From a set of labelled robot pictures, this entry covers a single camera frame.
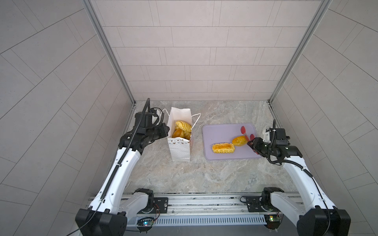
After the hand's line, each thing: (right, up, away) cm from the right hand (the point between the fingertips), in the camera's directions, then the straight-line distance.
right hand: (249, 143), depth 80 cm
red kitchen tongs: (+6, +2, +11) cm, 13 cm away
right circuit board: (+6, -34, -12) cm, 37 cm away
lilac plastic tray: (-10, -1, +10) cm, 14 cm away
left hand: (-41, +10, -7) cm, 43 cm away
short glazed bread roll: (-36, +10, 0) cm, 37 cm away
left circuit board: (-52, -32, -16) cm, 63 cm away
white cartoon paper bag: (-37, -1, -6) cm, 37 cm away
